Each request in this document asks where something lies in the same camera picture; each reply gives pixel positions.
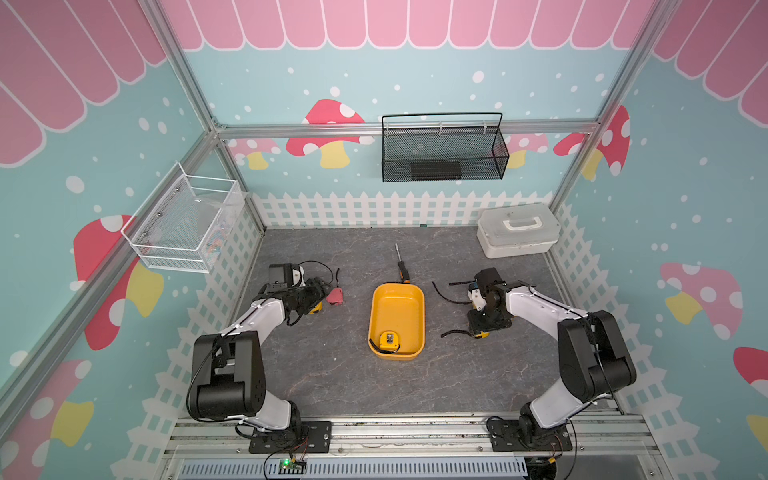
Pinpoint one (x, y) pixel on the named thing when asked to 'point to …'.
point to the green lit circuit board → (289, 466)
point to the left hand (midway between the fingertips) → (328, 295)
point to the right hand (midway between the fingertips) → (480, 325)
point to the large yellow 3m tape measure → (317, 308)
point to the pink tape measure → (336, 295)
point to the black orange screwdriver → (403, 271)
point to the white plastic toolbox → (516, 230)
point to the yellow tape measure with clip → (482, 334)
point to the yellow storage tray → (397, 321)
